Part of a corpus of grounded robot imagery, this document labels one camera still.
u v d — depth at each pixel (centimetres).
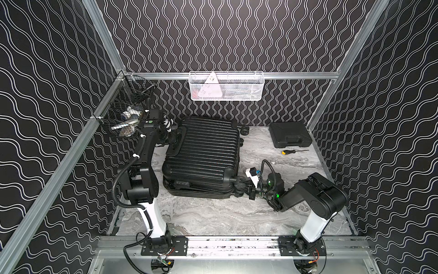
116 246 76
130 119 86
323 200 48
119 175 45
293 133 112
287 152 107
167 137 78
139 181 50
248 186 80
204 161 81
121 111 92
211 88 90
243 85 103
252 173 77
